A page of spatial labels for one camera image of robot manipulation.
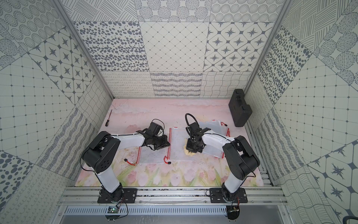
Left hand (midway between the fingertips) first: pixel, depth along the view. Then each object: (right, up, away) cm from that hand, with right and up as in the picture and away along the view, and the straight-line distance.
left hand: (174, 146), depth 90 cm
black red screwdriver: (-52, +16, +15) cm, 56 cm away
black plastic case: (+45, +24, 0) cm, 50 cm away
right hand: (+10, -3, -1) cm, 11 cm away
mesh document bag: (+2, -4, 0) cm, 5 cm away
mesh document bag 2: (+32, +12, +17) cm, 38 cm away
